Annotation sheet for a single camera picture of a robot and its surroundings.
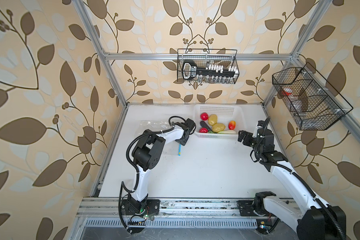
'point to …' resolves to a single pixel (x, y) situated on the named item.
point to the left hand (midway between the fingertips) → (179, 137)
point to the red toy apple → (204, 116)
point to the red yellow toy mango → (232, 125)
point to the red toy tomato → (203, 130)
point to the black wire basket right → (313, 103)
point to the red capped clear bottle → (288, 92)
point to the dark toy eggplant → (203, 124)
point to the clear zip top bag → (172, 148)
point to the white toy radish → (227, 132)
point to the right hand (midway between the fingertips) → (247, 135)
